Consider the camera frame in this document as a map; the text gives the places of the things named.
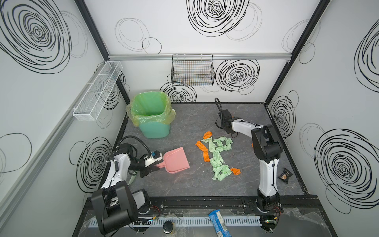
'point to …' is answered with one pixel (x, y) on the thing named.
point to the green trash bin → (154, 114)
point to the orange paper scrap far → (207, 135)
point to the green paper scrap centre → (220, 147)
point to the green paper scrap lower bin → (217, 160)
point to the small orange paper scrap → (236, 171)
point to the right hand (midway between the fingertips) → (239, 123)
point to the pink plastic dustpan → (174, 161)
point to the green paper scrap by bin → (211, 146)
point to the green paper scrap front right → (220, 170)
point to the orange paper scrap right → (206, 157)
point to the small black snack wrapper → (285, 176)
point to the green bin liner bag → (132, 111)
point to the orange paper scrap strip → (201, 146)
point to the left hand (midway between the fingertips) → (155, 164)
